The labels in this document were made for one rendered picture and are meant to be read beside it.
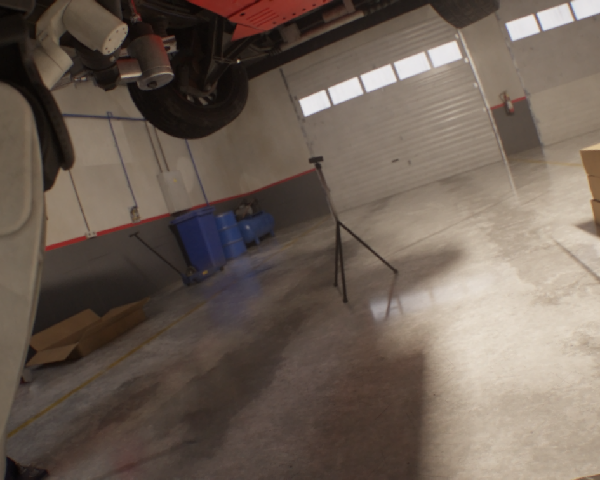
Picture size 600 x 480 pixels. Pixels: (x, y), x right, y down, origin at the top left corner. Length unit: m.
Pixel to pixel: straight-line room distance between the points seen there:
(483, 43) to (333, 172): 4.65
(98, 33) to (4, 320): 0.50
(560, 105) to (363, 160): 4.79
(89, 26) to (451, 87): 9.03
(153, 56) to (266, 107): 9.10
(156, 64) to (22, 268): 0.72
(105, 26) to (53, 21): 0.09
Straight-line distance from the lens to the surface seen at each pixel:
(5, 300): 0.38
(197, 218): 6.59
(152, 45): 1.03
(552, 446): 1.05
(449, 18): 2.06
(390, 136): 9.36
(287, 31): 2.77
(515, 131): 9.53
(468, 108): 9.45
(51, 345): 4.63
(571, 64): 10.18
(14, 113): 0.40
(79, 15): 0.75
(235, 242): 7.46
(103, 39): 0.73
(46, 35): 0.74
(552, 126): 9.84
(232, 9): 1.96
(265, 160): 10.02
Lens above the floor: 0.71
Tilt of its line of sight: 5 degrees down
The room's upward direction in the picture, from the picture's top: 19 degrees counter-clockwise
